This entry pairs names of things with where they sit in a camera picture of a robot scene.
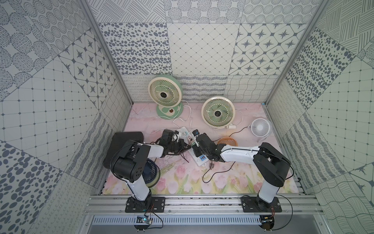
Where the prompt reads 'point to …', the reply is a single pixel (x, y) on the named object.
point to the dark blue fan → (151, 173)
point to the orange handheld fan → (228, 141)
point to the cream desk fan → (218, 111)
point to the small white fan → (261, 127)
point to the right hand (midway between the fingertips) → (196, 146)
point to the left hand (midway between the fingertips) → (190, 144)
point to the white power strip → (201, 161)
